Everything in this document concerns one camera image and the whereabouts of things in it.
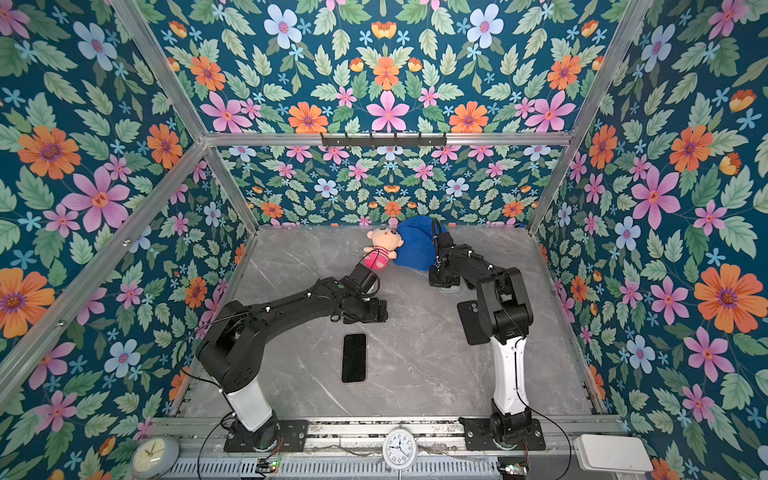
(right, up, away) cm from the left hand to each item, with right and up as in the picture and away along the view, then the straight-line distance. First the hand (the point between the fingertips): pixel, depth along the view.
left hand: (383, 312), depth 88 cm
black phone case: (+28, -3, +8) cm, 29 cm away
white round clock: (+5, -28, -19) cm, 35 cm away
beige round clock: (-51, -30, -20) cm, 63 cm away
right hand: (+18, +8, +16) cm, 25 cm away
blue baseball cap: (+11, +19, +18) cm, 28 cm away
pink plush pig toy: (0, +22, +19) cm, 30 cm away
